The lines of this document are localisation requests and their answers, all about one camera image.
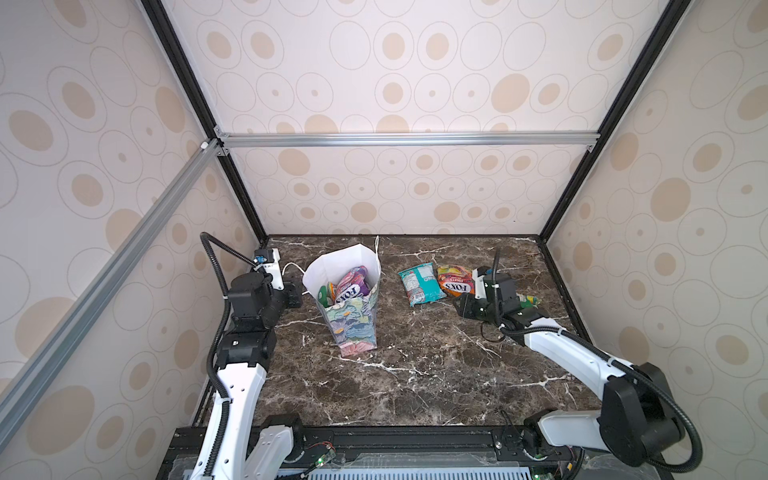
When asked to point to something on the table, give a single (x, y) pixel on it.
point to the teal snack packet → (422, 284)
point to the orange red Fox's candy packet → (456, 280)
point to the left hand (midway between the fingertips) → (300, 269)
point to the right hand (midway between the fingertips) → (459, 300)
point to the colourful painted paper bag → (354, 322)
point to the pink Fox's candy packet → (353, 285)
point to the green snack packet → (528, 301)
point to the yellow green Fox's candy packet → (327, 295)
